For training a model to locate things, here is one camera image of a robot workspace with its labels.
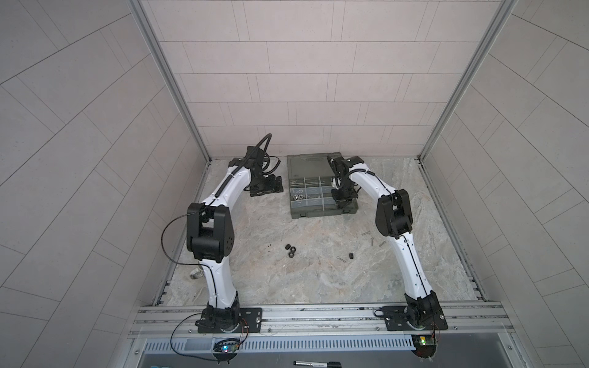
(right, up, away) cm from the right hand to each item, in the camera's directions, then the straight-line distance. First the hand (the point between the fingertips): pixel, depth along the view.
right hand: (338, 205), depth 100 cm
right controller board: (+22, -38, -32) cm, 54 cm away
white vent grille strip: (-45, -39, -31) cm, 67 cm away
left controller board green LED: (-37, -36, -35) cm, 63 cm away
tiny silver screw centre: (-1, -18, -15) cm, 24 cm away
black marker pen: (-8, -40, -36) cm, 55 cm away
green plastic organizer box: (-13, +8, 0) cm, 15 cm away
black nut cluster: (-19, -15, -13) cm, 28 cm away
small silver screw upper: (+10, -10, -9) cm, 17 cm away
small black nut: (+3, -17, -15) cm, 23 cm away
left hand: (-25, +9, -8) cm, 28 cm away
